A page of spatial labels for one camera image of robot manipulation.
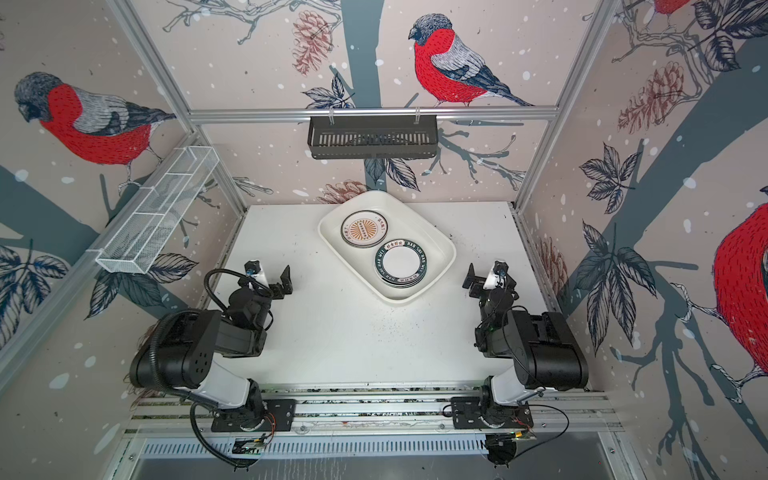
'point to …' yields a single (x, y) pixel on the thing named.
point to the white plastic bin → (402, 223)
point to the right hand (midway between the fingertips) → (487, 270)
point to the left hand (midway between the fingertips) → (270, 267)
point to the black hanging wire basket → (340, 137)
